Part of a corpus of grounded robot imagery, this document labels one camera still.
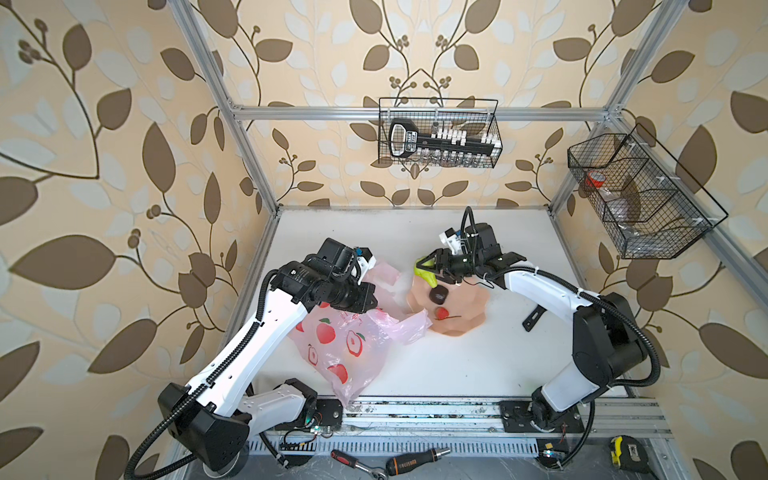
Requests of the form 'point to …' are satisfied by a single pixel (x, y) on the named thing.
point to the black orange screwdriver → (397, 464)
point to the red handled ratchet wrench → (378, 472)
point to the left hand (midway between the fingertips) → (379, 301)
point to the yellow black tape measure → (627, 452)
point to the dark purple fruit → (438, 294)
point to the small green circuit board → (555, 455)
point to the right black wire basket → (649, 205)
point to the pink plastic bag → (346, 349)
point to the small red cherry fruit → (442, 313)
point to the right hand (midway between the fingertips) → (423, 271)
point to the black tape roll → (236, 466)
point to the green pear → (431, 278)
